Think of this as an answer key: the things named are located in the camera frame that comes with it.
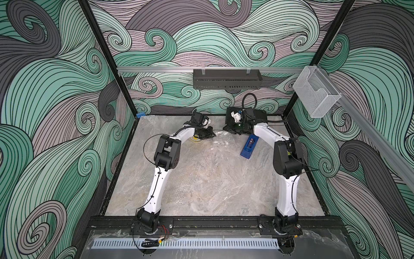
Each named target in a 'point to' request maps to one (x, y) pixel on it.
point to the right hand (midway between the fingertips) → (222, 129)
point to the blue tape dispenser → (249, 146)
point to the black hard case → (245, 115)
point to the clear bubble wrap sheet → (211, 178)
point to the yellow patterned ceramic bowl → (195, 140)
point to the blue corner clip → (140, 114)
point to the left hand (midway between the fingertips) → (215, 133)
